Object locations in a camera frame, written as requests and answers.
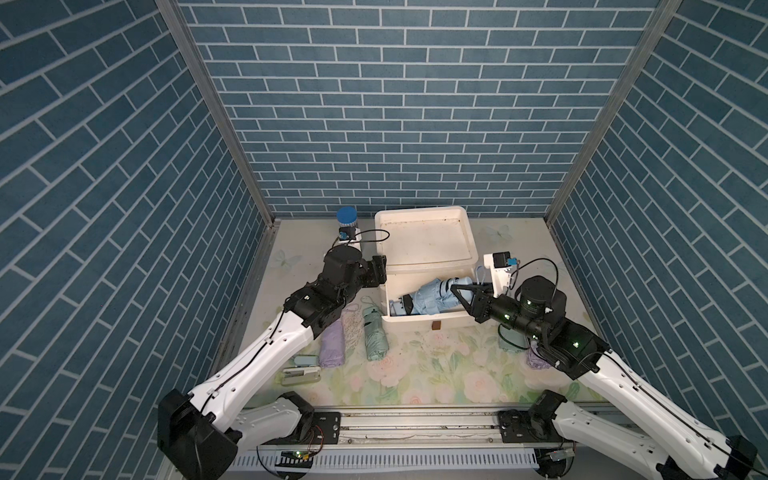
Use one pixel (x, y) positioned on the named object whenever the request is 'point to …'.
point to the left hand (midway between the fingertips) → (384, 260)
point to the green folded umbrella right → (511, 340)
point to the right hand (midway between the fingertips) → (459, 289)
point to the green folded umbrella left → (376, 338)
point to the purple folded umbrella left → (331, 352)
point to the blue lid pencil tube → (347, 216)
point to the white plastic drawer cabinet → (423, 245)
